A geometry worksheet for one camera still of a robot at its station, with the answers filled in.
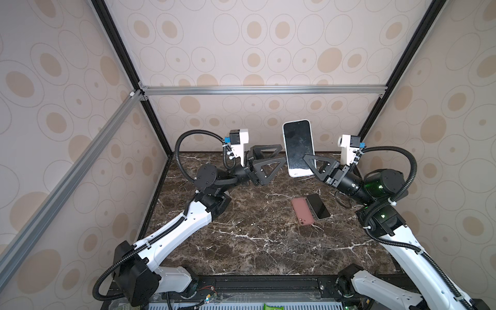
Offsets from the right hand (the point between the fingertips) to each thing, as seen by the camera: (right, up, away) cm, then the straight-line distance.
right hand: (311, 160), depth 50 cm
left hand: (-6, 0, -3) cm, 7 cm away
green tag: (-10, -52, +18) cm, 56 cm away
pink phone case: (+9, -23, +44) cm, 51 cm away
